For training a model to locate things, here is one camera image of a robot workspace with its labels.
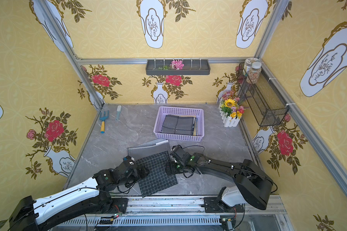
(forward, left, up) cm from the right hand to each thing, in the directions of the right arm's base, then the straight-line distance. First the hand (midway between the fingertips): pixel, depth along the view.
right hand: (172, 166), depth 84 cm
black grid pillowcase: (-7, +8, -3) cm, 11 cm away
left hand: (-5, +17, 0) cm, 18 cm away
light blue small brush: (+45, +47, -3) cm, 65 cm away
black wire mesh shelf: (+27, -52, +24) cm, 64 cm away
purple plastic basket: (+43, -3, +1) cm, 43 cm away
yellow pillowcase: (+31, -14, -1) cm, 34 cm away
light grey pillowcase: (+12, +16, -3) cm, 20 cm away
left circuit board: (-27, +32, -6) cm, 43 cm away
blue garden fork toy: (+37, +57, -4) cm, 68 cm away
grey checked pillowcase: (+30, -3, -1) cm, 30 cm away
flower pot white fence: (+34, -37, +10) cm, 52 cm away
